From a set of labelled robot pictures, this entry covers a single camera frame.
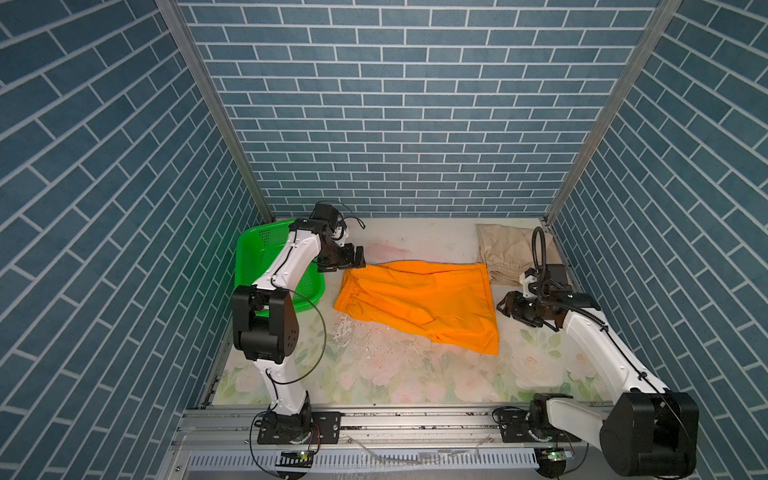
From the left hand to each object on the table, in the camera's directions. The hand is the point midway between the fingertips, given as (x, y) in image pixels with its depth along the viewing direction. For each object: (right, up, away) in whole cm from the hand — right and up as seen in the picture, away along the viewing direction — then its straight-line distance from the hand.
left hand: (352, 263), depth 90 cm
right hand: (+44, -11, -5) cm, 46 cm away
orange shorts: (+30, -13, +7) cm, 34 cm away
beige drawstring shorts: (+53, +3, +15) cm, 56 cm away
